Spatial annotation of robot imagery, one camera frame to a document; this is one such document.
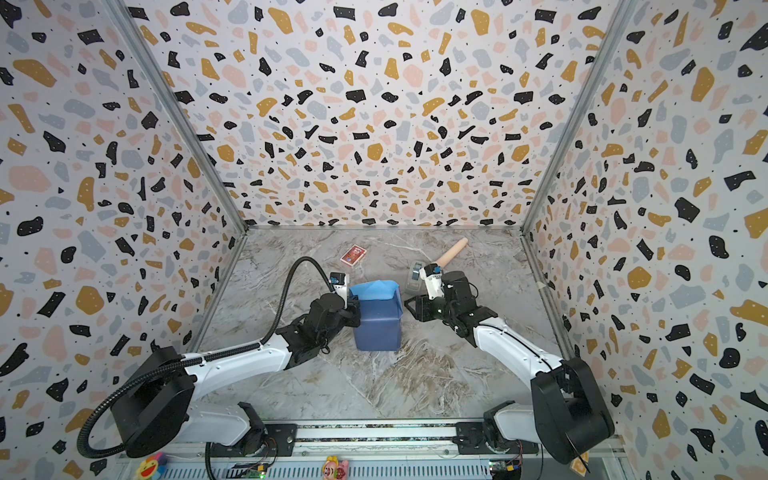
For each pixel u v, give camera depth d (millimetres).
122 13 689
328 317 633
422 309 795
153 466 689
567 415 417
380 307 827
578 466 702
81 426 359
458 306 664
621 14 716
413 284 1008
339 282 731
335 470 673
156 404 413
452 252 1127
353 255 1123
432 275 773
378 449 731
